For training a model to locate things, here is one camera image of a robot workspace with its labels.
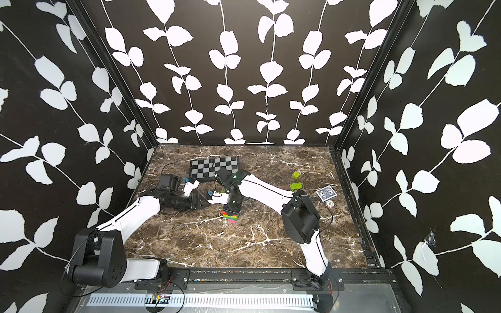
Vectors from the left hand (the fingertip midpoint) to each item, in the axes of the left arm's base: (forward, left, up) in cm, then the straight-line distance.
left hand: (207, 202), depth 84 cm
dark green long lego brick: (-6, -11, -5) cm, 13 cm away
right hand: (-1, -10, -2) cm, 10 cm away
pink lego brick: (-5, -10, -9) cm, 15 cm away
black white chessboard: (+25, +6, -8) cm, 27 cm away
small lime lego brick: (+21, -45, -10) cm, 51 cm away
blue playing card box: (+8, -58, -9) cm, 59 cm away
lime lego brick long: (+13, -43, -9) cm, 46 cm away
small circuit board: (-33, +15, -10) cm, 38 cm away
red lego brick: (-4, -8, -2) cm, 9 cm away
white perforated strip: (-34, -2, -10) cm, 36 cm away
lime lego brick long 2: (-6, -10, -2) cm, 12 cm away
